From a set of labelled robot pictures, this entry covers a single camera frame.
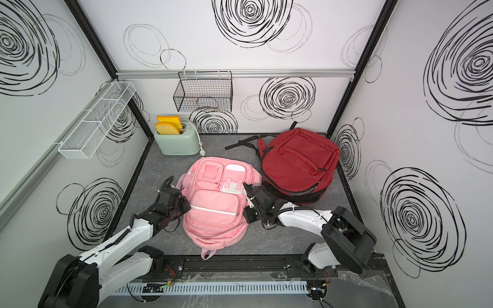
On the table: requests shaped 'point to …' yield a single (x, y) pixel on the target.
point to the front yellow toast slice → (166, 128)
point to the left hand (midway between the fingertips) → (188, 201)
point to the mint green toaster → (187, 142)
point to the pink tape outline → (216, 188)
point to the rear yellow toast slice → (173, 119)
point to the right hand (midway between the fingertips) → (244, 215)
